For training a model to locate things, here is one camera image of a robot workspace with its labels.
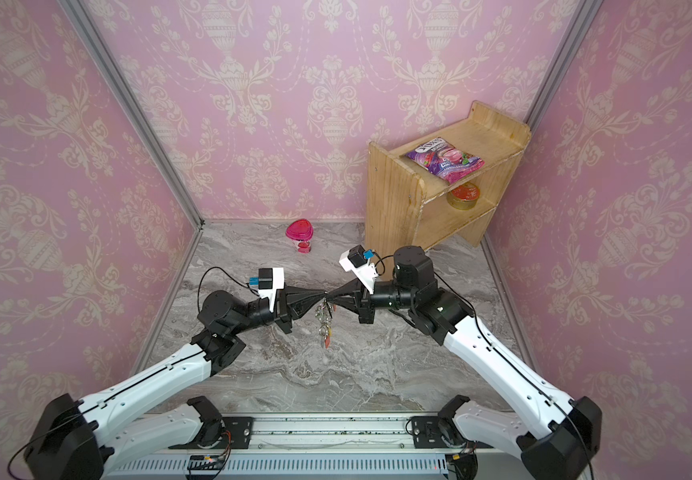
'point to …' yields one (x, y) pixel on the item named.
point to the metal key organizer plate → (324, 312)
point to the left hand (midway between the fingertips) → (323, 300)
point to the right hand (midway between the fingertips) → (331, 297)
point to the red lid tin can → (463, 198)
